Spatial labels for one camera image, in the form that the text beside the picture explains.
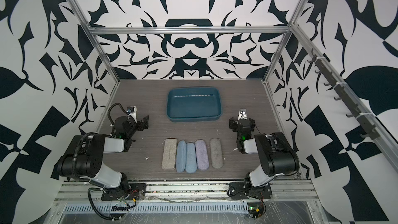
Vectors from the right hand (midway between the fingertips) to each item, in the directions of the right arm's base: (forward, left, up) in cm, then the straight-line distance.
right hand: (241, 115), depth 95 cm
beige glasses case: (-24, +41, -2) cm, 48 cm away
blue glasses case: (-27, +30, -2) cm, 40 cm away
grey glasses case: (-24, +16, -3) cm, 29 cm away
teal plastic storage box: (+12, +31, -4) cm, 34 cm away
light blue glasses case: (-25, +35, 0) cm, 43 cm away
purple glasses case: (-23, +24, -2) cm, 33 cm away
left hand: (+1, +62, +2) cm, 62 cm away
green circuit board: (-46, +1, -7) cm, 46 cm away
